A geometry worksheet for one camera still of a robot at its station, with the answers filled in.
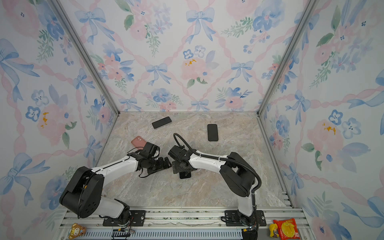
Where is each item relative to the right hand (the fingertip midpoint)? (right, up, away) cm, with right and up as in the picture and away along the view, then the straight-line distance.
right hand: (181, 167), depth 89 cm
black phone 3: (+21, +20, +20) cm, 36 cm away
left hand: (-9, +1, -1) cm, 9 cm away
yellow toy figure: (+45, -23, -20) cm, 54 cm away
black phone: (-17, +27, +24) cm, 40 cm away
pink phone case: (-30, +14, +14) cm, 36 cm away
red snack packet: (+52, -24, -19) cm, 60 cm away
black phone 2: (+3, 0, -13) cm, 14 cm away
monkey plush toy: (-46, -23, -22) cm, 56 cm away
